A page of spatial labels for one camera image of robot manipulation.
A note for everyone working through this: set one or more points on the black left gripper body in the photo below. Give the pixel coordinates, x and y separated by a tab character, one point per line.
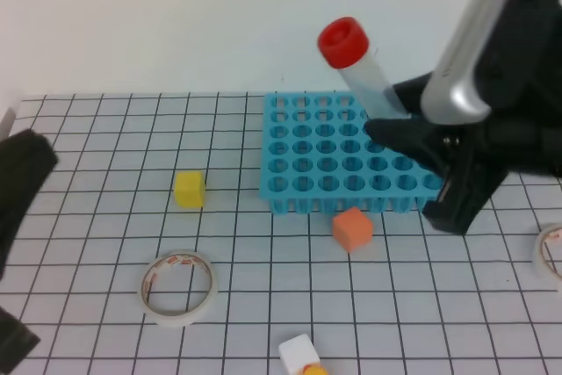
27	159

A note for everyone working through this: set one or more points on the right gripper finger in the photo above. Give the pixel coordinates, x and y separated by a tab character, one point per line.
415	138
410	93

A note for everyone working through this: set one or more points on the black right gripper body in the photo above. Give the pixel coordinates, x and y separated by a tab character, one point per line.
519	76

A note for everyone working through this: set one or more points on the red-capped clear tube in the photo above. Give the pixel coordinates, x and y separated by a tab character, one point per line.
345	46

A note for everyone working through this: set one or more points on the blue test tube rack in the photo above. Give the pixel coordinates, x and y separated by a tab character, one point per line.
316	156

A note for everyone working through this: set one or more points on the white grid-pattern cloth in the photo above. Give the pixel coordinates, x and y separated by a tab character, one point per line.
413	301

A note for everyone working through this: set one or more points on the orange cube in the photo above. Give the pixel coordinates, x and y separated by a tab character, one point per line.
352	229

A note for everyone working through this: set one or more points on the white tape roll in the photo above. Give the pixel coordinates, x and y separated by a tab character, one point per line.
173	273
542	260

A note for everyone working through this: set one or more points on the yellow cube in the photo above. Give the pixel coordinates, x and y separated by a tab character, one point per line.
189	189

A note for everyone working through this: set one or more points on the white cube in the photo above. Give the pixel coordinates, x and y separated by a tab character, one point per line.
297	354

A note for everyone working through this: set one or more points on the yellow rubber duck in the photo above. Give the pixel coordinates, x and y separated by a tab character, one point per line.
314	369

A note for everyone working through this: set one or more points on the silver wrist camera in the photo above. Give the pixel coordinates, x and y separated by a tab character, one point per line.
451	96

